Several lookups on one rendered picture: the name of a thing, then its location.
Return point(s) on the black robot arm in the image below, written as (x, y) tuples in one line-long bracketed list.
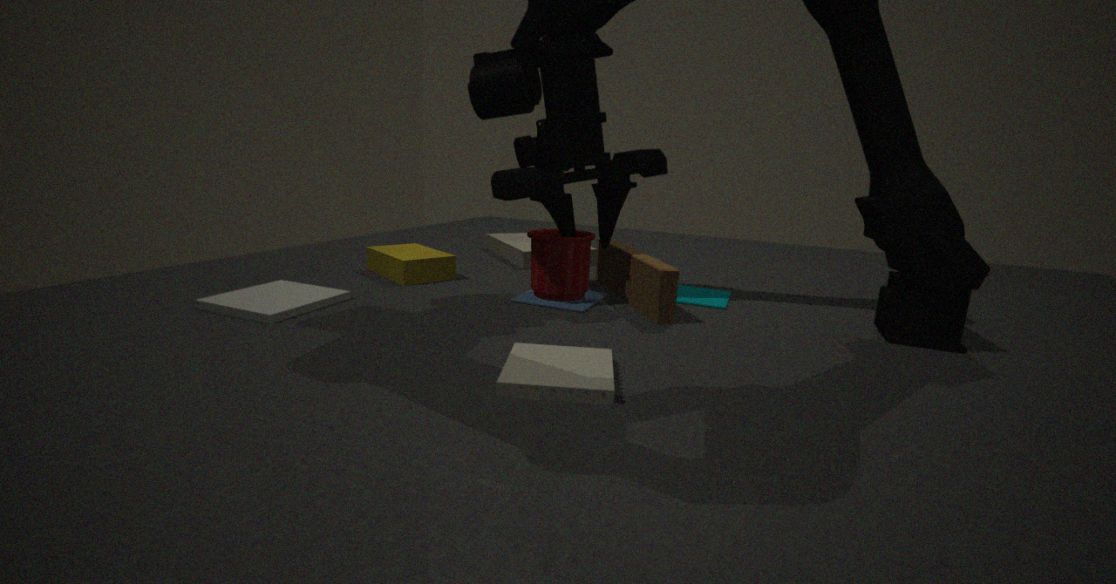
[(908, 212)]

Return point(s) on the red cup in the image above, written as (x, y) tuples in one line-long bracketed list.
[(560, 266)]

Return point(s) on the beige flat rectangular slab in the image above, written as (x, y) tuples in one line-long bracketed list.
[(558, 373)]

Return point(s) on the olive yellow rectangular block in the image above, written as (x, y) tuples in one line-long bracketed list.
[(409, 264)]

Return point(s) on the grey flat square pad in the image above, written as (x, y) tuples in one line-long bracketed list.
[(274, 301)]

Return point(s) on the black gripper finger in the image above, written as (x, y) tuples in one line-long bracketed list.
[(610, 199), (561, 209)]

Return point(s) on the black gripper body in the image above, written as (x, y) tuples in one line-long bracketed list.
[(576, 141)]

